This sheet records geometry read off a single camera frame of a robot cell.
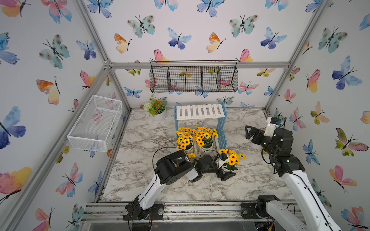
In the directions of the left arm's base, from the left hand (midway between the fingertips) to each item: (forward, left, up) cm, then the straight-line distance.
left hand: (233, 165), depth 84 cm
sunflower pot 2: (+2, +24, +10) cm, 26 cm away
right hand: (+11, -8, +22) cm, 26 cm away
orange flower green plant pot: (+39, +48, +9) cm, 63 cm away
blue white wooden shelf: (+43, +27, 0) cm, 51 cm away
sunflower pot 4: (+12, +16, +12) cm, 24 cm away
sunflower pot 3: (+10, +28, +14) cm, 33 cm away
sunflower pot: (-2, +3, +11) cm, 12 cm away
